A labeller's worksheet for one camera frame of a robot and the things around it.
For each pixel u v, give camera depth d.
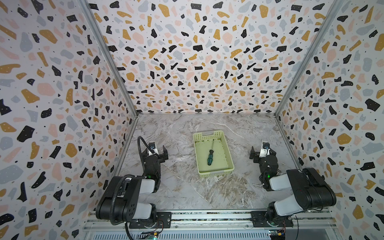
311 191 0.46
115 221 0.42
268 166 0.69
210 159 0.93
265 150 0.78
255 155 0.83
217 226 0.73
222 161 0.96
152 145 0.75
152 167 0.66
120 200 0.44
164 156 0.85
